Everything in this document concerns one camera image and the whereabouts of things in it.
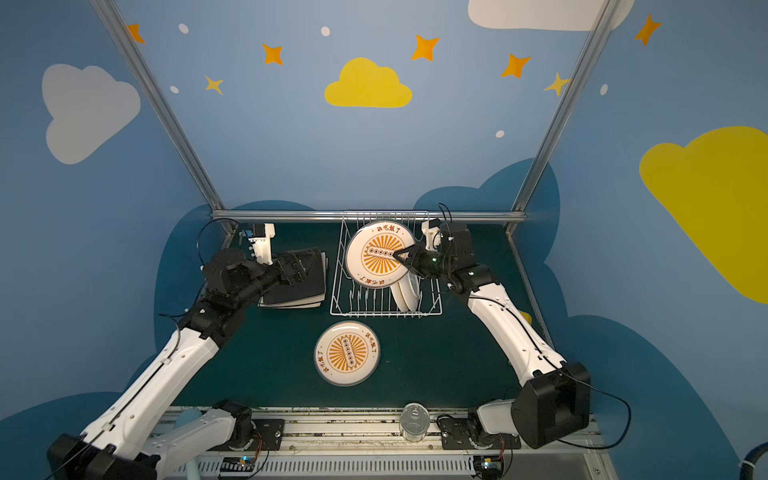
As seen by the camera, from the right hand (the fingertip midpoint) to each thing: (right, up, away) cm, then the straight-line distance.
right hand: (396, 251), depth 76 cm
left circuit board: (-40, -53, -3) cm, 67 cm away
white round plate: (-15, -31, +12) cm, 36 cm away
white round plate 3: (+1, -13, +10) cm, 17 cm away
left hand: (-23, +1, -5) cm, 23 cm away
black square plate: (-19, -8, -12) cm, 24 cm away
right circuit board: (+23, -54, -3) cm, 59 cm away
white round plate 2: (-7, 0, +4) cm, 8 cm away
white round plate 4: (+5, -11, +13) cm, 18 cm away
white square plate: (-28, -17, +20) cm, 38 cm away
